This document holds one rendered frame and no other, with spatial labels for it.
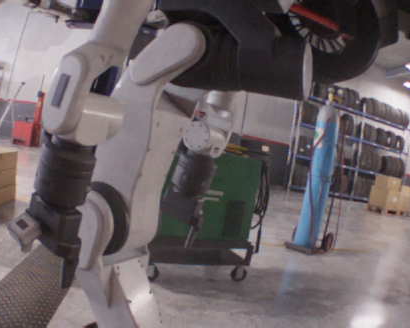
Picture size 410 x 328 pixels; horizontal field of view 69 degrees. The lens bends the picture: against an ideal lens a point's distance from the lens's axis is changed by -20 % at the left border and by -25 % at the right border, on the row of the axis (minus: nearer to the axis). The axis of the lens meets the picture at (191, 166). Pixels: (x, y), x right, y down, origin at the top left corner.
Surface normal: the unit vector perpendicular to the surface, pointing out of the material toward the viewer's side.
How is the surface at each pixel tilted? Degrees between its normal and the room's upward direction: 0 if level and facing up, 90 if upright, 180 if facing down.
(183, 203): 90
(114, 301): 90
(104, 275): 90
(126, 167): 90
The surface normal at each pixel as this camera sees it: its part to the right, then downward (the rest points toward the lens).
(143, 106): -0.50, 0.39
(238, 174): 0.36, 0.05
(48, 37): 0.07, 0.07
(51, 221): -0.43, -0.02
